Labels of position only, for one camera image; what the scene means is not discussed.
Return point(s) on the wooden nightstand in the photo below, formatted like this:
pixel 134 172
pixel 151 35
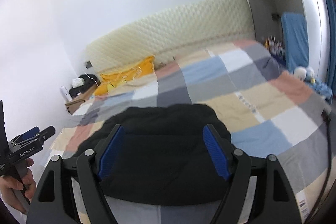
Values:
pixel 73 105

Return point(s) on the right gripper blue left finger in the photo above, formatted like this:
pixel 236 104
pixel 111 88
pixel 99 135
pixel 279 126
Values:
pixel 54 200

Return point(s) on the black puffer jacket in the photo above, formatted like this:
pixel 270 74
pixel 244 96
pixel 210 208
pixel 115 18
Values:
pixel 163 159

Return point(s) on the checkered patchwork bed quilt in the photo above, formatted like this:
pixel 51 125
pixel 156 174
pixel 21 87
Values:
pixel 265 109

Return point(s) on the blue covered chair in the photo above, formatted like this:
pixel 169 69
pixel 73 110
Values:
pixel 294 30

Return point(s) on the white plush toy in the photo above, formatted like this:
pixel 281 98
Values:
pixel 305 74

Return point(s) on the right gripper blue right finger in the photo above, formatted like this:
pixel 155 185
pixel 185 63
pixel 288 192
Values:
pixel 273 200

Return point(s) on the person's left hand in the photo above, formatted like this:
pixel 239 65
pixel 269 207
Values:
pixel 8 184

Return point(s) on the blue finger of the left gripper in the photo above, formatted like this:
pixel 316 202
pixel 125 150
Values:
pixel 45 134
pixel 31 133

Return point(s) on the yellow pillow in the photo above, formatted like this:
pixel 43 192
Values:
pixel 110 81

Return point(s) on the white bottle on nightstand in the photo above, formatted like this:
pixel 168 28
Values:
pixel 65 94

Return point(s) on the bottles on side shelf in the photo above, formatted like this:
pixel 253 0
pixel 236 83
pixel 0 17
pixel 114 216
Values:
pixel 274 46

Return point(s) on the cream quilted headboard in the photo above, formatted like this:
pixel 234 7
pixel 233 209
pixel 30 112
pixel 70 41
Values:
pixel 172 32

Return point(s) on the white tissue box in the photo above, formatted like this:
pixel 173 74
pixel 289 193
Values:
pixel 78 82

